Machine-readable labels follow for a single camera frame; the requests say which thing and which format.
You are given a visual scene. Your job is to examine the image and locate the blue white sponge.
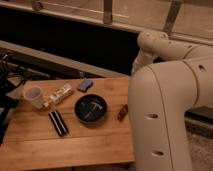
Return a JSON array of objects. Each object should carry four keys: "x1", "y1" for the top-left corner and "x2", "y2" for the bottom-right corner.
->
[{"x1": 77, "y1": 79, "x2": 93, "y2": 93}]

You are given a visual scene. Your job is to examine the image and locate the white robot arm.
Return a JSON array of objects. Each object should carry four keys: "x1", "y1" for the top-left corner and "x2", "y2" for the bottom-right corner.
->
[{"x1": 128, "y1": 31, "x2": 213, "y2": 171}]

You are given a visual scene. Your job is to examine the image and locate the black round bowl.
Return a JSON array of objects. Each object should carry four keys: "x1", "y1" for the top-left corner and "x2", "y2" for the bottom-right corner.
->
[{"x1": 74, "y1": 94, "x2": 107, "y2": 124}]

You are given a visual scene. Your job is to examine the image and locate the red brown snack bar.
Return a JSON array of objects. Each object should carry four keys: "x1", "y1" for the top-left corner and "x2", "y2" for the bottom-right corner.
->
[{"x1": 117, "y1": 104, "x2": 128, "y2": 121}]

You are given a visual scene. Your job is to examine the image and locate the white wrapped snack package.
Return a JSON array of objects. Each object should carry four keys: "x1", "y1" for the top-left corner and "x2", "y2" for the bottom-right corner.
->
[{"x1": 44, "y1": 84, "x2": 73, "y2": 108}]

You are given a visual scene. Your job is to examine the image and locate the black white striped bar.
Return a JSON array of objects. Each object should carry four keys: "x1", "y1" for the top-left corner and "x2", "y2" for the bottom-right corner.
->
[{"x1": 49, "y1": 110, "x2": 69, "y2": 137}]

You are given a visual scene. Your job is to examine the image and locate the metal window frame rail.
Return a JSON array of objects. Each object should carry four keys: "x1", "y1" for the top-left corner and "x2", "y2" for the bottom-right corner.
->
[{"x1": 0, "y1": 0, "x2": 213, "y2": 40}]

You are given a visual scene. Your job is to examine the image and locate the black camera tripod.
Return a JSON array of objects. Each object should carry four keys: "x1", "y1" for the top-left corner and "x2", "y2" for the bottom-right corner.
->
[{"x1": 0, "y1": 54, "x2": 25, "y2": 145}]

